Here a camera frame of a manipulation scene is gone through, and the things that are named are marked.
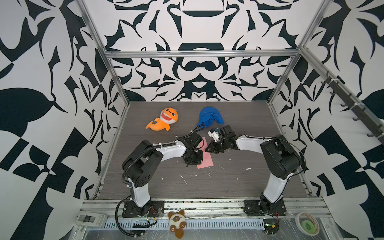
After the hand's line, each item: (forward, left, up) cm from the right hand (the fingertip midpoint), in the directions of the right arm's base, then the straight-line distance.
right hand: (206, 149), depth 91 cm
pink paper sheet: (-5, 0, -4) cm, 7 cm away
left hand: (-6, +2, -2) cm, 7 cm away
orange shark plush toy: (+21, +24, +6) cm, 33 cm away
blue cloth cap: (+24, -2, +2) cm, 24 cm away
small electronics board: (-38, -28, -5) cm, 47 cm away
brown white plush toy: (-36, +16, 0) cm, 40 cm away
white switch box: (-35, +55, +1) cm, 65 cm away
